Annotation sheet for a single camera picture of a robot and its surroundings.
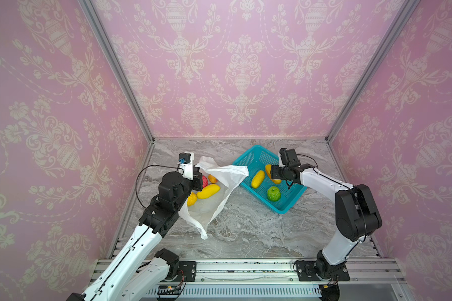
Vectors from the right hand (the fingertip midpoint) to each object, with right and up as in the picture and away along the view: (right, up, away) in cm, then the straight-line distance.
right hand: (277, 171), depth 96 cm
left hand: (-35, +4, -24) cm, 43 cm away
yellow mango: (-35, -10, -3) cm, 37 cm away
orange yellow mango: (-4, 0, +1) cm, 5 cm away
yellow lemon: (-43, -13, -6) cm, 45 cm away
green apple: (-3, -11, -6) cm, 13 cm away
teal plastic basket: (-12, +4, +11) cm, 16 cm away
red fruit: (-37, -5, 0) cm, 38 cm away
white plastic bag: (-39, -20, -8) cm, 44 cm away
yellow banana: (-10, -5, +1) cm, 11 cm away
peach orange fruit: (-34, -4, +1) cm, 34 cm away
